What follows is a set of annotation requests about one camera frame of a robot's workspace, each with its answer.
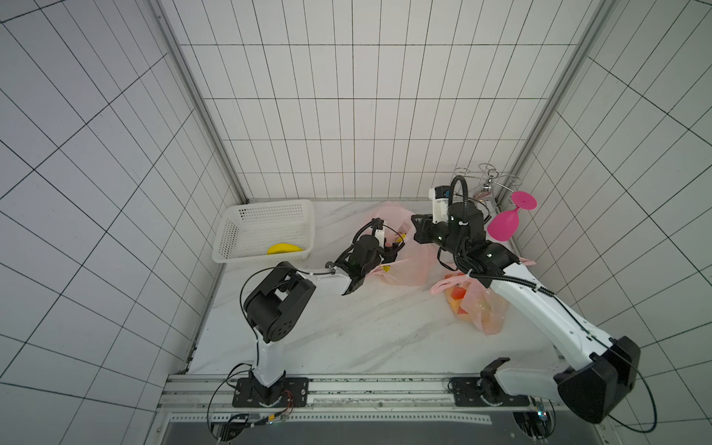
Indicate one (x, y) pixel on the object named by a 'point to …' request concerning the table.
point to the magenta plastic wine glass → (504, 225)
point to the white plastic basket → (246, 231)
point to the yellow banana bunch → (454, 302)
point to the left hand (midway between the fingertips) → (393, 245)
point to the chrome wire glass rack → (491, 177)
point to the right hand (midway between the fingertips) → (414, 211)
